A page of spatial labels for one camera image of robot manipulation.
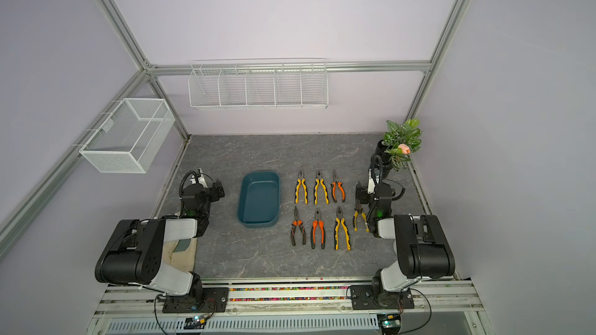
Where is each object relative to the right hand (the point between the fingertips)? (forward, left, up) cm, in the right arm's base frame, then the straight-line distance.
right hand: (371, 180), depth 94 cm
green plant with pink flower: (+7, -9, +16) cm, 20 cm away
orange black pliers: (+2, +15, -6) cm, 16 cm away
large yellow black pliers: (+5, +21, -6) cm, 22 cm away
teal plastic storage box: (-6, +47, -8) cm, 48 cm away
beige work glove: (-29, +70, -6) cm, 76 cm away
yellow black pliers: (+4, +29, -6) cm, 30 cm away
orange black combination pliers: (-17, +21, -7) cm, 28 cm away
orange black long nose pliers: (-15, +30, -6) cm, 34 cm away
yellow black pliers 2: (-13, +14, -7) cm, 20 cm away
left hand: (-1, +67, +1) cm, 67 cm away
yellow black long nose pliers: (-10, +5, -7) cm, 13 cm away
